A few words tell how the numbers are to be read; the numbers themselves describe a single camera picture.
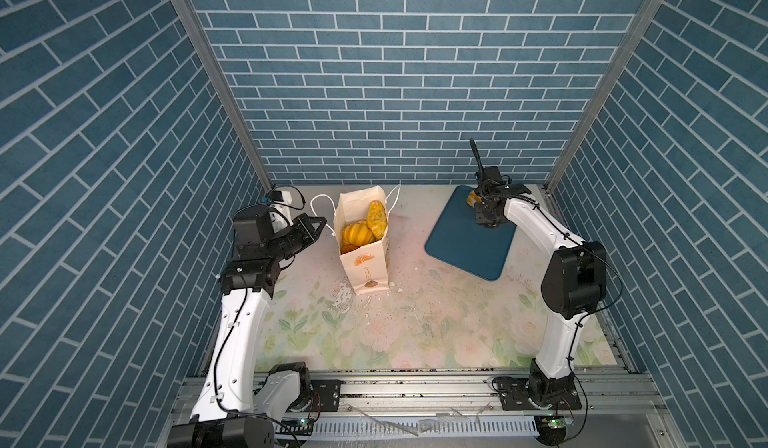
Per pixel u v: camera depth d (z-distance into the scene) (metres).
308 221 0.67
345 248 0.85
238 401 0.38
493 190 0.73
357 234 0.82
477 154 0.82
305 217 0.63
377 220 0.85
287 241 0.60
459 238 1.08
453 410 0.72
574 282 0.51
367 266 0.79
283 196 0.65
